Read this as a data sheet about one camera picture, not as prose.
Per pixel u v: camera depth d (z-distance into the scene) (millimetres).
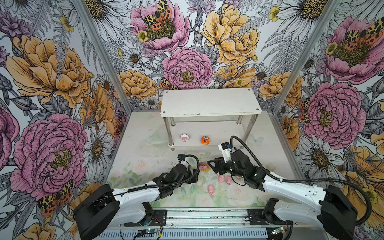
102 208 422
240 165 607
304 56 898
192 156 711
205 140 914
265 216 665
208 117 1131
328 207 409
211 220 754
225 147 705
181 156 755
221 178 844
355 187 427
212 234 778
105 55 891
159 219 737
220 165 692
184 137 917
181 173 646
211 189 816
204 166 891
